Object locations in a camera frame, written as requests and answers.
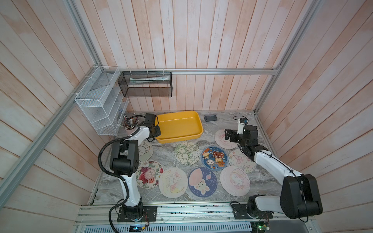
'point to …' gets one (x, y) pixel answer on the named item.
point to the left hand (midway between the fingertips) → (157, 133)
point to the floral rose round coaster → (147, 174)
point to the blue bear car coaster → (214, 158)
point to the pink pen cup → (129, 124)
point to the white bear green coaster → (145, 151)
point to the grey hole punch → (210, 117)
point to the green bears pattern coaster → (187, 153)
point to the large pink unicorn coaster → (235, 181)
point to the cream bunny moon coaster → (173, 182)
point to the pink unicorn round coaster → (221, 141)
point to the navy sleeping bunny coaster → (202, 182)
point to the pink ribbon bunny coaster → (236, 158)
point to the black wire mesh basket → (146, 84)
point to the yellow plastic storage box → (178, 126)
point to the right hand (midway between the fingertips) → (231, 129)
